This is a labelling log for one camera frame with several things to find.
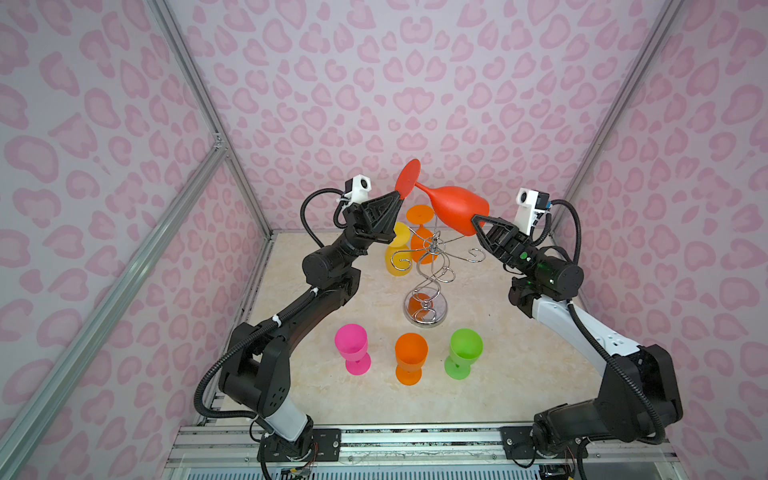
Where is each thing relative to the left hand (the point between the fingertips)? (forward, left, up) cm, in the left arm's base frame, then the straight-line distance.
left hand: (401, 205), depth 50 cm
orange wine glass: (-10, -2, -39) cm, 41 cm away
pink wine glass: (-5, +13, -41) cm, 44 cm away
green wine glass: (-7, -17, -43) cm, 47 cm away
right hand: (0, -13, -6) cm, 14 cm away
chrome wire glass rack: (+11, -8, -52) cm, 54 cm away
